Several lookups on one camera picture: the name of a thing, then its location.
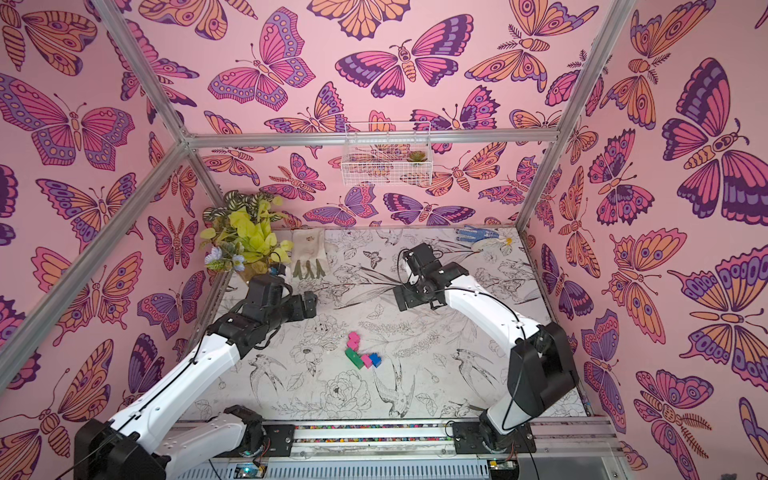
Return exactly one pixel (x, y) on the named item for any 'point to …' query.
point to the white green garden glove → (308, 254)
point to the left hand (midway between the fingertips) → (306, 296)
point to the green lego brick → (354, 358)
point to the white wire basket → (387, 153)
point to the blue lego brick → (376, 360)
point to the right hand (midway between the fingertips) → (415, 291)
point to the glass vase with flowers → (243, 235)
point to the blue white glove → (472, 233)
